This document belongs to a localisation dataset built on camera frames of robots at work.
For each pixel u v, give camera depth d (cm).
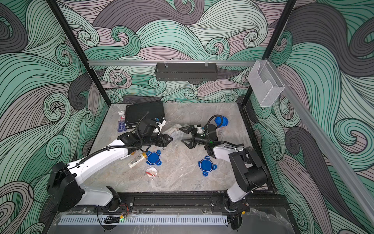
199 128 85
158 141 69
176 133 81
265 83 78
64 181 39
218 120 90
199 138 77
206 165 88
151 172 84
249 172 45
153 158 91
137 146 56
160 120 71
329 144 52
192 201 75
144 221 76
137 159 87
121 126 104
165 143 70
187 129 80
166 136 71
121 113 104
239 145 62
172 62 95
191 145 80
